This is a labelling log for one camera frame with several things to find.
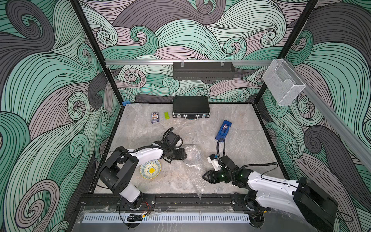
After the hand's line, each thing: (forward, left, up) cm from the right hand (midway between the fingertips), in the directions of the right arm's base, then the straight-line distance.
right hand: (203, 179), depth 80 cm
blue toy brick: (+64, +60, 0) cm, 88 cm away
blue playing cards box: (+45, +33, +1) cm, 56 cm away
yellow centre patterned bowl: (+5, +31, 0) cm, 31 cm away
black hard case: (+54, +5, +2) cm, 54 cm away
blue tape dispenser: (+31, -17, +3) cm, 35 cm away
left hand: (+14, +11, +2) cm, 18 cm away
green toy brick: (+48, +24, 0) cm, 54 cm away
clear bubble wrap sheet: (+20, -30, -2) cm, 36 cm away
